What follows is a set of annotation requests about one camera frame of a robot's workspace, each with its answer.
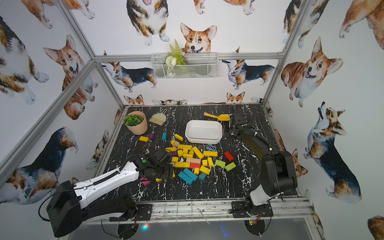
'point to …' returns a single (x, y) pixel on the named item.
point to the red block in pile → (193, 165)
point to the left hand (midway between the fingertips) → (170, 171)
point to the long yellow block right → (211, 153)
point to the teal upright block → (164, 136)
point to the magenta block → (145, 182)
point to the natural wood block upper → (193, 160)
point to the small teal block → (202, 176)
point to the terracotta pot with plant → (136, 122)
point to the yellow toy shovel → (220, 117)
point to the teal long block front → (185, 177)
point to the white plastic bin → (204, 131)
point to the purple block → (174, 153)
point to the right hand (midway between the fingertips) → (225, 130)
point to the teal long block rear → (190, 174)
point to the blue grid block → (211, 147)
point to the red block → (229, 156)
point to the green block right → (230, 166)
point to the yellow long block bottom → (182, 164)
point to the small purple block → (151, 136)
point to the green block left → (220, 163)
